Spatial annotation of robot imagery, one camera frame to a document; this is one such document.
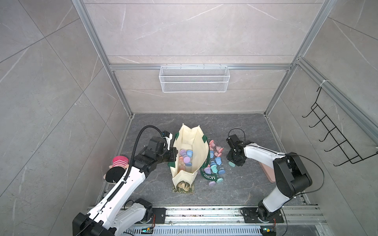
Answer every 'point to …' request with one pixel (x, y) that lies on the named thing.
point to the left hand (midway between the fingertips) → (179, 149)
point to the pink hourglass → (181, 165)
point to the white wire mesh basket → (194, 79)
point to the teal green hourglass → (231, 163)
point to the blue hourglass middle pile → (218, 160)
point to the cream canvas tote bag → (193, 156)
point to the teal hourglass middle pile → (214, 168)
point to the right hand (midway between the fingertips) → (232, 159)
